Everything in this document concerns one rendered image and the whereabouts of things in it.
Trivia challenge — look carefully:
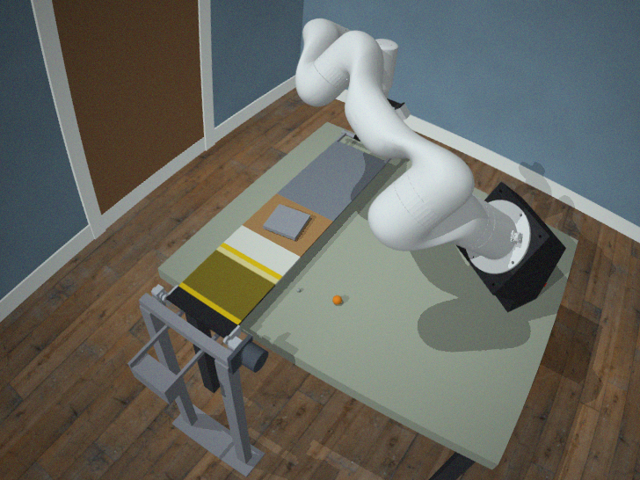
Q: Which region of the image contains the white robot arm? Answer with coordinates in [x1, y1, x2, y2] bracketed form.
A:
[295, 18, 531, 274]

